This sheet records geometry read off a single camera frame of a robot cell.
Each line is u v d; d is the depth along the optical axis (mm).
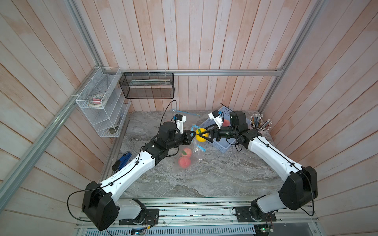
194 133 724
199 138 728
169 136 574
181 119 668
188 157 880
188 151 899
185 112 1223
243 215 730
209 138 683
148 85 1032
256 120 986
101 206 385
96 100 732
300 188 415
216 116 681
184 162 826
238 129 622
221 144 906
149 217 730
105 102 740
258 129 908
